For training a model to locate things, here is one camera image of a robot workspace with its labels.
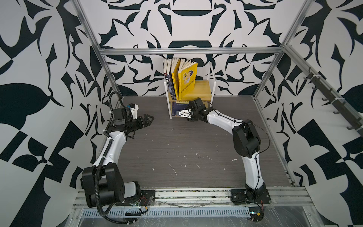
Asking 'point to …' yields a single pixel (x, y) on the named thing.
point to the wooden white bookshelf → (204, 89)
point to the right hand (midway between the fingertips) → (189, 108)
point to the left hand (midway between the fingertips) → (148, 117)
